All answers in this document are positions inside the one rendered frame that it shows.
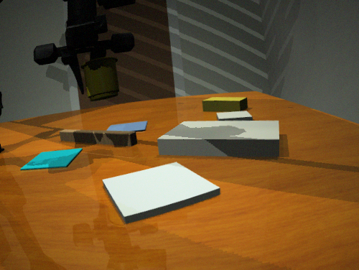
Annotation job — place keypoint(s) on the white flat slab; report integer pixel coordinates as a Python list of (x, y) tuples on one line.
[(154, 191)]

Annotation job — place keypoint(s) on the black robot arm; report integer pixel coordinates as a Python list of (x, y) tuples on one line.
[(88, 31)]

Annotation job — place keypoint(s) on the olive-yellow rectangular block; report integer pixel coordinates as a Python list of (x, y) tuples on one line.
[(221, 104)]

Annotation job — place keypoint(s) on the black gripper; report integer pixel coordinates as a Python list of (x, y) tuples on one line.
[(48, 53)]

